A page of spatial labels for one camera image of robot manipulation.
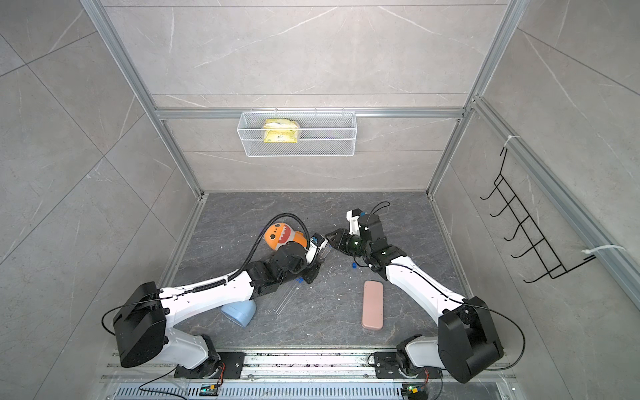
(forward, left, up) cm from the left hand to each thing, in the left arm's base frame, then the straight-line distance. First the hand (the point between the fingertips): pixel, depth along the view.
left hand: (324, 254), depth 79 cm
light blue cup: (-15, +27, -8) cm, 32 cm away
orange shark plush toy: (+15, +18, -9) cm, 26 cm away
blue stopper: (+5, -12, -17) cm, 21 cm away
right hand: (+5, -1, +2) cm, 6 cm away
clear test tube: (-3, 0, +8) cm, 8 cm away
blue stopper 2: (-10, +7, +4) cm, 13 cm away
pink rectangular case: (-12, -16, -16) cm, 26 cm away
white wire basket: (+50, -1, +13) cm, 51 cm away
